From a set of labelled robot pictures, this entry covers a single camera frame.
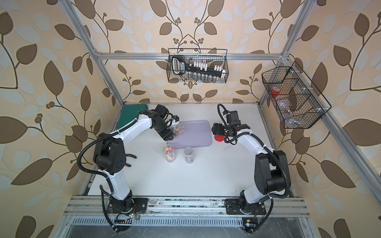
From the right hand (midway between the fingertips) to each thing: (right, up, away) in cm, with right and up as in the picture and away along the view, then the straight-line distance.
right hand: (218, 129), depth 92 cm
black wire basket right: (+37, +16, -18) cm, 44 cm away
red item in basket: (+30, +22, -11) cm, 39 cm away
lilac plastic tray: (-15, -4, +10) cm, 18 cm away
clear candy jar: (-27, -1, -1) cm, 27 cm away
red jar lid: (+1, -6, +5) cm, 8 cm away
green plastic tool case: (-67, +11, +23) cm, 72 cm away
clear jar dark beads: (-18, -14, -8) cm, 24 cm away
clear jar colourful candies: (-30, -13, -7) cm, 33 cm away
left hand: (-33, -1, 0) cm, 33 cm away
